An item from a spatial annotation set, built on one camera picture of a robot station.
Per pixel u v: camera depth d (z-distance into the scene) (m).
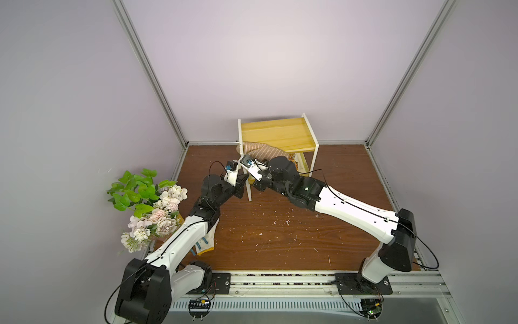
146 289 0.39
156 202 0.65
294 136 0.78
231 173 0.68
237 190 0.71
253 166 0.57
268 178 0.58
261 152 0.69
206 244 0.82
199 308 0.72
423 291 0.72
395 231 0.42
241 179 0.72
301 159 0.91
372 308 0.70
